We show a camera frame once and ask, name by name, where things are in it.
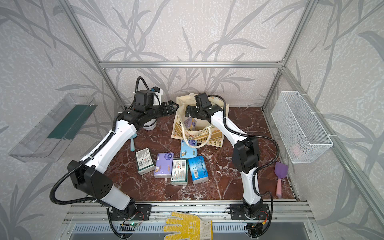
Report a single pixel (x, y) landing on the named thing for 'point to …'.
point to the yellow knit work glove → (181, 226)
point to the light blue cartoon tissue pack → (187, 151)
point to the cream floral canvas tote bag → (193, 131)
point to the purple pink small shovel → (280, 170)
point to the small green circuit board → (134, 224)
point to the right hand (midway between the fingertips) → (191, 111)
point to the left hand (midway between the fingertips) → (174, 107)
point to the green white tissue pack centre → (179, 172)
